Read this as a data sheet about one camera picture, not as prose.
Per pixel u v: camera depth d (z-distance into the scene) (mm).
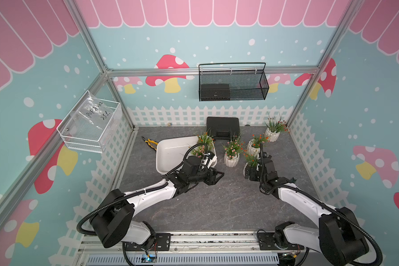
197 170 662
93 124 720
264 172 675
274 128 1057
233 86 914
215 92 873
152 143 1101
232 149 892
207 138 969
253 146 941
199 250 735
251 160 875
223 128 1151
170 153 1063
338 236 409
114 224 421
